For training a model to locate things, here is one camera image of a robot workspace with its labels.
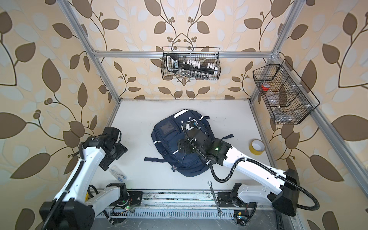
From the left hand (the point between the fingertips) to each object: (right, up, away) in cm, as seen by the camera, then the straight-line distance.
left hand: (115, 156), depth 76 cm
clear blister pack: (-2, -12, +6) cm, 14 cm away
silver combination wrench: (+55, -27, -5) cm, 61 cm away
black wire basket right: (+93, +31, 0) cm, 98 cm away
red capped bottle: (+83, +38, +4) cm, 92 cm away
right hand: (+37, +8, -3) cm, 38 cm away
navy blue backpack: (+24, +8, +15) cm, 30 cm away
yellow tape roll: (+85, +1, +19) cm, 88 cm away
